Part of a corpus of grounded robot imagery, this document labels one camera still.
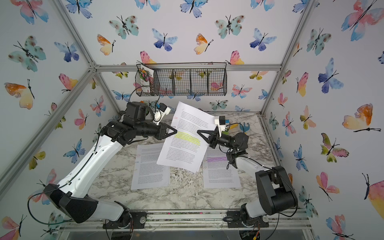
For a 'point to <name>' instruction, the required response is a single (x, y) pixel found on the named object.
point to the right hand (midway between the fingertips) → (199, 132)
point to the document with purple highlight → (217, 174)
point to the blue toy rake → (245, 128)
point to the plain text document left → (147, 173)
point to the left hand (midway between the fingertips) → (176, 130)
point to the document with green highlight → (184, 149)
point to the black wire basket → (206, 79)
